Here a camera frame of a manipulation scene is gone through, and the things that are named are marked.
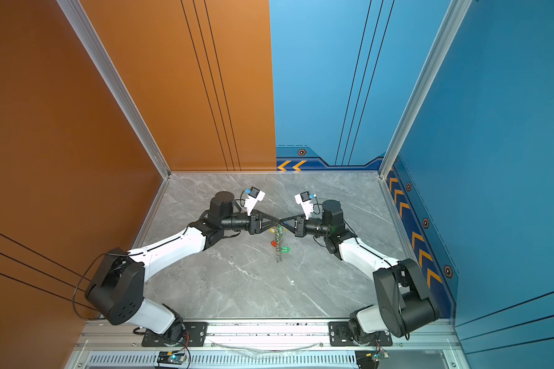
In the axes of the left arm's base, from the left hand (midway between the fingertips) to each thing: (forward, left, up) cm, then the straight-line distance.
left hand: (277, 220), depth 77 cm
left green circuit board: (-36, +32, -23) cm, 53 cm away
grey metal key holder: (0, 0, -19) cm, 19 cm away
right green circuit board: (-35, -32, -20) cm, 52 cm away
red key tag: (+2, +2, -19) cm, 20 cm away
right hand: (0, -1, -2) cm, 3 cm away
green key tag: (0, -3, -21) cm, 21 cm away
